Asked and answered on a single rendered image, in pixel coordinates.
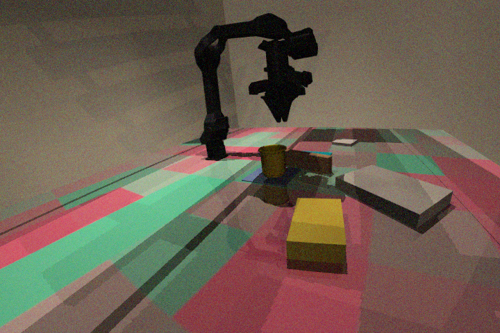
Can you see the brown wooden beam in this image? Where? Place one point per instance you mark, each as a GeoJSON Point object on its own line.
{"type": "Point", "coordinates": [310, 161]}

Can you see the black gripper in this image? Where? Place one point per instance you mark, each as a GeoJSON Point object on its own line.
{"type": "Point", "coordinates": [279, 94]}

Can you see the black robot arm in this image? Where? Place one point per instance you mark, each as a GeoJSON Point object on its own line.
{"type": "Point", "coordinates": [298, 45]}

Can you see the yellow rectangular block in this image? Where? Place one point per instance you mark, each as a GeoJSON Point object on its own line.
{"type": "Point", "coordinates": [317, 231]}

